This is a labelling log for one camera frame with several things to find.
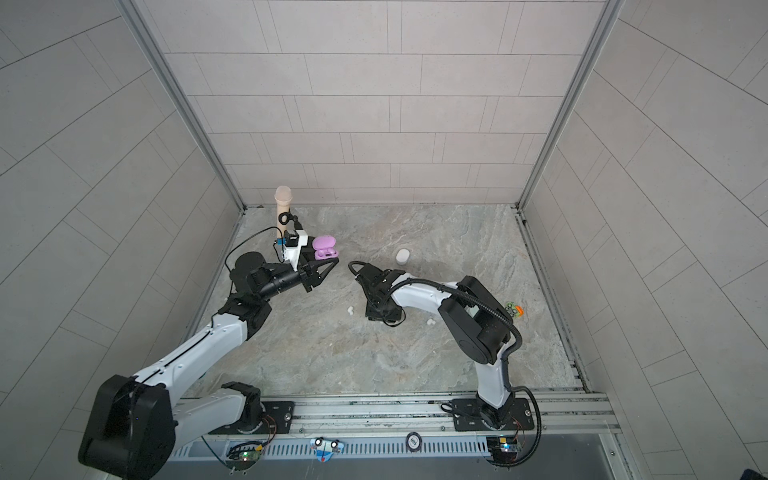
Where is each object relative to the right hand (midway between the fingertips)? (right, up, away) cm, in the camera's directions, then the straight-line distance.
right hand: (375, 318), depth 90 cm
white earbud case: (+8, +18, +11) cm, 23 cm away
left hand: (-8, +20, -16) cm, 27 cm away
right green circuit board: (+31, -23, -22) cm, 45 cm away
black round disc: (+11, -22, -22) cm, 33 cm away
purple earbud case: (-11, +23, -18) cm, 31 cm away
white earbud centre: (+16, 0, -3) cm, 17 cm away
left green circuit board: (-27, -22, -25) cm, 43 cm away
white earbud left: (-7, +3, -1) cm, 8 cm away
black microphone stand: (-26, +31, 0) cm, 40 cm away
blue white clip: (-9, -22, -24) cm, 34 cm away
